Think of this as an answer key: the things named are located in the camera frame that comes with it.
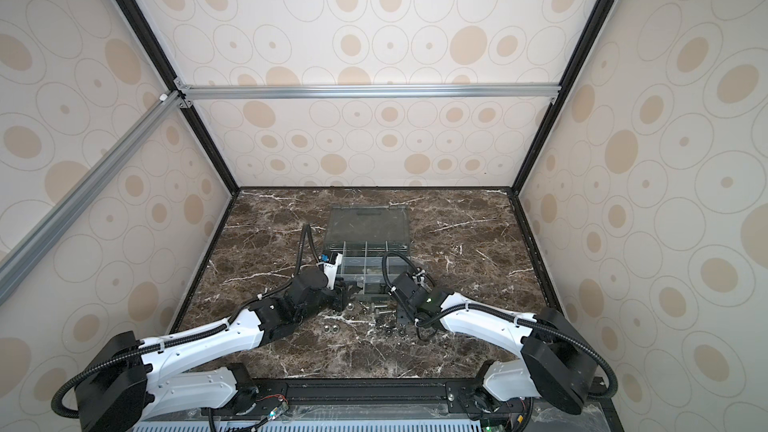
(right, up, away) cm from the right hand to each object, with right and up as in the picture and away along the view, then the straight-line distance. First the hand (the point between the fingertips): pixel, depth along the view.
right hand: (406, 310), depth 85 cm
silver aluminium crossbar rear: (+35, +97, +81) cm, 131 cm away
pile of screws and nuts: (-11, -3, +2) cm, 11 cm away
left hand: (-13, +10, -6) cm, 17 cm away
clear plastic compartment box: (-14, +20, +21) cm, 32 cm away
